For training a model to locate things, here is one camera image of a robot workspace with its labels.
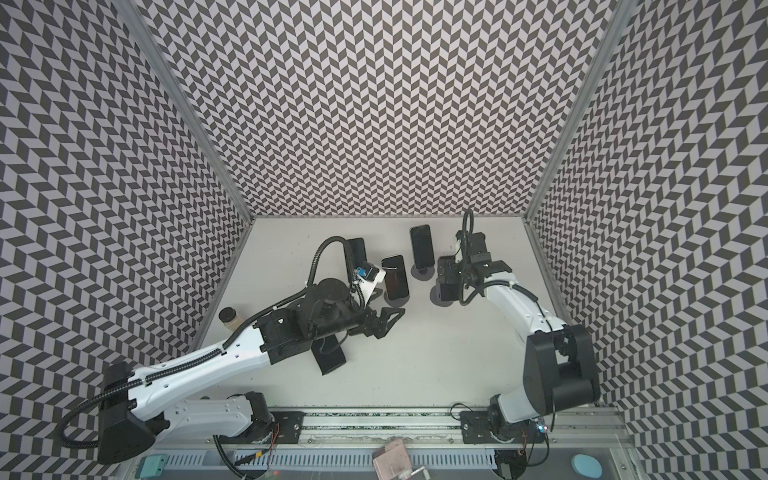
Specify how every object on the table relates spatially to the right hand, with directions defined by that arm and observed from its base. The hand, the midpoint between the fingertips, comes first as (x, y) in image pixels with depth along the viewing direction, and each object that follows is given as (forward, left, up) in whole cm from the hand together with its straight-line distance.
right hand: (452, 276), depth 89 cm
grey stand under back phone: (+8, +8, -10) cm, 15 cm away
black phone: (+6, +28, +6) cm, 29 cm away
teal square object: (-44, +72, -5) cm, 85 cm away
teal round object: (-46, -26, -11) cm, 54 cm away
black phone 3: (-2, 0, -7) cm, 7 cm away
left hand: (-16, +18, +14) cm, 27 cm away
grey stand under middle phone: (-6, +17, -4) cm, 18 cm away
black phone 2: (+12, +8, 0) cm, 15 cm away
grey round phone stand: (-4, +5, -6) cm, 8 cm away
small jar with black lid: (-12, +63, +2) cm, 64 cm away
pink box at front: (-44, +19, -6) cm, 48 cm away
